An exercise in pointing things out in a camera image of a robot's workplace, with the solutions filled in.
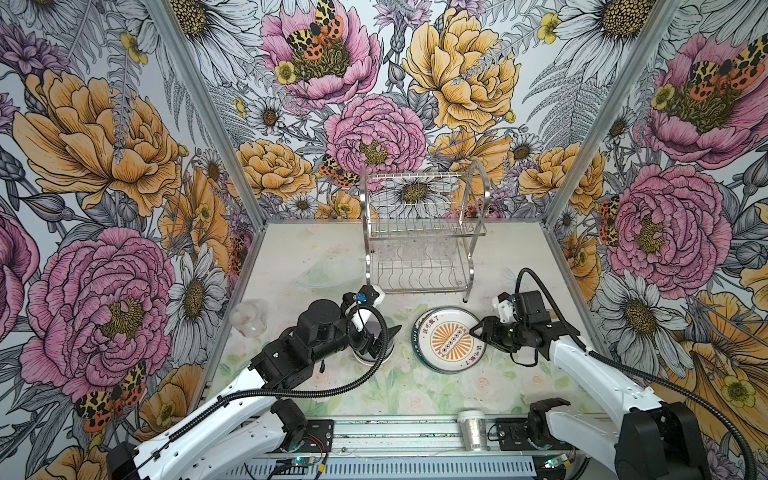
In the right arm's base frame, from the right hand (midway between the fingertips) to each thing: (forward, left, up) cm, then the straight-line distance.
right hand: (477, 343), depth 83 cm
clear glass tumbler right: (+31, +6, +3) cm, 32 cm away
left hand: (0, +25, +16) cm, 30 cm away
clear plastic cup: (+11, +67, -3) cm, 67 cm away
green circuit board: (-25, +44, -6) cm, 51 cm away
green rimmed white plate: (-4, 0, -1) cm, 4 cm away
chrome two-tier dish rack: (+23, +15, +22) cm, 35 cm away
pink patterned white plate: (+2, +8, -4) cm, 9 cm away
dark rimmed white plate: (+3, +17, -4) cm, 17 cm away
